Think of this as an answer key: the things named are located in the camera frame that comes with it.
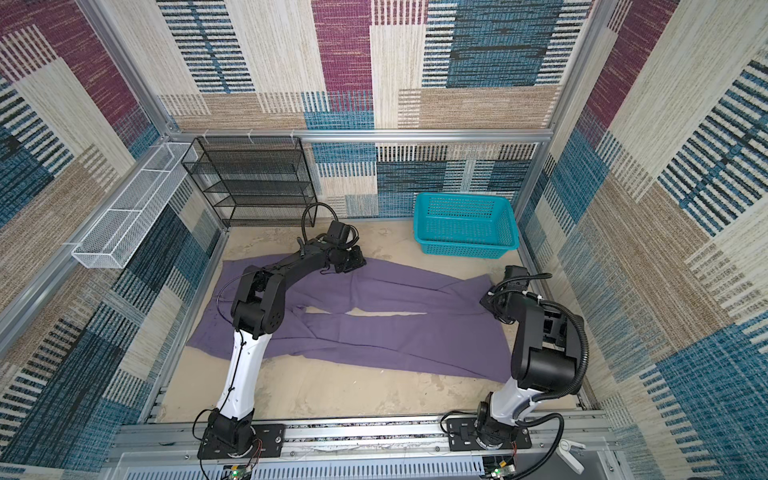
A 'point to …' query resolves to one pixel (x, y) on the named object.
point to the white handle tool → (564, 451)
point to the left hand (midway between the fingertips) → (365, 259)
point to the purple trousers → (415, 322)
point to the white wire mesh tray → (109, 242)
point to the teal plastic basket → (465, 225)
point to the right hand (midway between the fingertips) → (490, 305)
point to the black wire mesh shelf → (254, 181)
